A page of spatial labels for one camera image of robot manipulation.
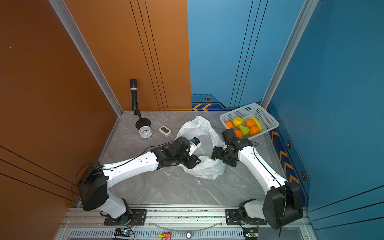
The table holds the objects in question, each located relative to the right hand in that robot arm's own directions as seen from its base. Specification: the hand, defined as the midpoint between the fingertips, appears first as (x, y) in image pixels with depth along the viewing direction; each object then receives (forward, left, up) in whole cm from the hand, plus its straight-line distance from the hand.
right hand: (216, 159), depth 82 cm
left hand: (-1, +10, +2) cm, 10 cm away
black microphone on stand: (+36, +52, -8) cm, 64 cm away
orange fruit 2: (+32, -28, -7) cm, 43 cm away
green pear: (+25, -23, -6) cm, 34 cm away
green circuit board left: (-31, +47, -12) cm, 58 cm away
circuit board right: (-32, -15, -13) cm, 38 cm away
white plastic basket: (+44, -32, -6) cm, 54 cm away
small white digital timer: (+27, +34, -7) cm, 44 cm away
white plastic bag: (+20, +9, +4) cm, 22 cm away
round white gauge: (+24, +47, -6) cm, 53 cm away
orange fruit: (+25, -29, -6) cm, 39 cm away
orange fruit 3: (+29, -12, -4) cm, 31 cm away
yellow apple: (+32, -18, -4) cm, 37 cm away
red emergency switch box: (-33, +24, -9) cm, 42 cm away
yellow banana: (+33, -34, -8) cm, 48 cm away
